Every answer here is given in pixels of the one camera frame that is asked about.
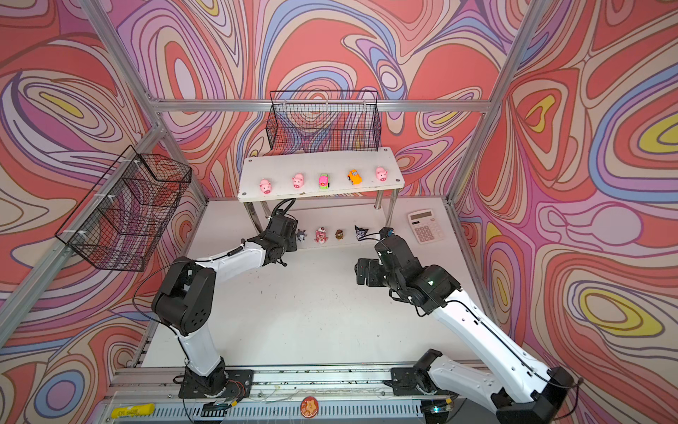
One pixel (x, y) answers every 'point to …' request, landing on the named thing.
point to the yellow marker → (133, 411)
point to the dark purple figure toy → (360, 232)
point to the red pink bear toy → (320, 235)
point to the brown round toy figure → (339, 234)
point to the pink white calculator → (425, 227)
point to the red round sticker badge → (309, 406)
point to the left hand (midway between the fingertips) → (291, 238)
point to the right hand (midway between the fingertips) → (371, 275)
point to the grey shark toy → (301, 235)
